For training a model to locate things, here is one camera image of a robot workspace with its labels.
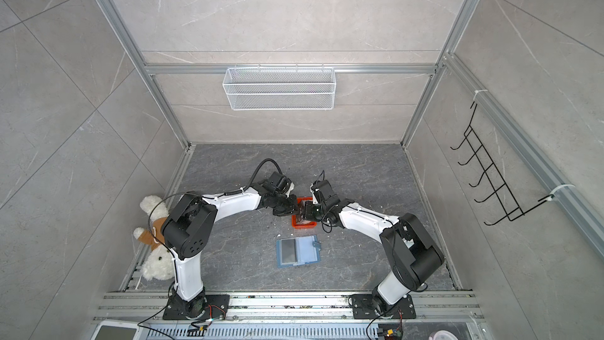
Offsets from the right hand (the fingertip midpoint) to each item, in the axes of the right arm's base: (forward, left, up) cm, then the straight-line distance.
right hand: (303, 210), depth 90 cm
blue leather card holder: (-14, +2, -5) cm, 15 cm away
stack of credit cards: (-3, 0, -4) cm, 5 cm away
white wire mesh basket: (+47, +12, +25) cm, 54 cm away
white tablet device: (-37, +54, 0) cm, 65 cm away
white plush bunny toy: (-20, +47, +3) cm, 52 cm away
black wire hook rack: (-15, -55, +26) cm, 63 cm away
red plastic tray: (-2, +2, -4) cm, 5 cm away
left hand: (+2, +1, -1) cm, 3 cm away
